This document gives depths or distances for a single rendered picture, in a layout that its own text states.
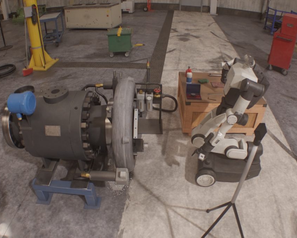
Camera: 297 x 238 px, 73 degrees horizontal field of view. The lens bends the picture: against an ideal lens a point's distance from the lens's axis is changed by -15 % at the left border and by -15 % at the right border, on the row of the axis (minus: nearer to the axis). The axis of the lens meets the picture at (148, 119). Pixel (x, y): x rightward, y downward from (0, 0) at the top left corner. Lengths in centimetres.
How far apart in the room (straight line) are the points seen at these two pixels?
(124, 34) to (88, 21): 321
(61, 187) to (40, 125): 55
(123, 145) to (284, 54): 422
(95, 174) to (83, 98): 58
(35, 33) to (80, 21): 327
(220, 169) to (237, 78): 88
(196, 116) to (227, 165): 72
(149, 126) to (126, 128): 135
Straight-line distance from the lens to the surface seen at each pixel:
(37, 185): 210
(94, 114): 180
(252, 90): 167
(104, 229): 198
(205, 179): 220
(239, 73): 178
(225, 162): 229
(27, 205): 232
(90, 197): 201
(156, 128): 284
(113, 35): 498
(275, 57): 520
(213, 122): 199
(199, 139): 208
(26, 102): 167
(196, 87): 267
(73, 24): 835
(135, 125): 191
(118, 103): 156
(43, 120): 179
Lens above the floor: 173
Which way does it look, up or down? 35 degrees down
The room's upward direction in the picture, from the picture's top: straight up
